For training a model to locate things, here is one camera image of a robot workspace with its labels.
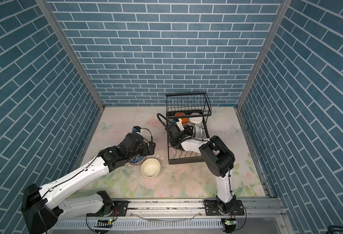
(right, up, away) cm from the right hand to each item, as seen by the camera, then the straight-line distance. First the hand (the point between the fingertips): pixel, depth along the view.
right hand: (193, 128), depth 94 cm
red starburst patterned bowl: (-1, +2, +2) cm, 3 cm away
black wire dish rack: (+1, +14, +2) cm, 14 cm away
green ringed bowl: (+3, -2, +1) cm, 4 cm away
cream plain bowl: (-27, -23, -8) cm, 36 cm away
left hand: (-24, -9, -16) cm, 30 cm away
